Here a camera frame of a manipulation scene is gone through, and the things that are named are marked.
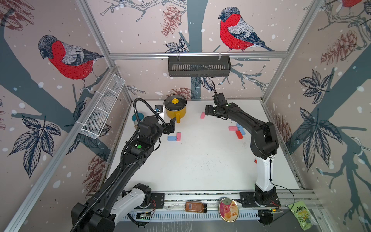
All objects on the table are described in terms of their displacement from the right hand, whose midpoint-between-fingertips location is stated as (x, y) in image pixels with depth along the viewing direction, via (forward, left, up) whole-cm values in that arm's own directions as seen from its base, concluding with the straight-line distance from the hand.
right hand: (210, 109), depth 100 cm
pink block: (+3, +5, -11) cm, 12 cm away
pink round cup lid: (-58, -7, -9) cm, 59 cm away
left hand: (-20, +24, +18) cm, 36 cm away
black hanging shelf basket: (+29, +7, +16) cm, 34 cm away
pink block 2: (-16, +22, -11) cm, 29 cm away
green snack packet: (-59, -44, -12) cm, 74 cm away
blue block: (-18, +26, -12) cm, 34 cm away
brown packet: (-57, +9, -8) cm, 58 cm away
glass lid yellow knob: (+5, +25, +1) cm, 26 cm away
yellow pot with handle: (-5, +22, -1) cm, 23 cm away
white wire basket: (-21, +70, +7) cm, 74 cm away
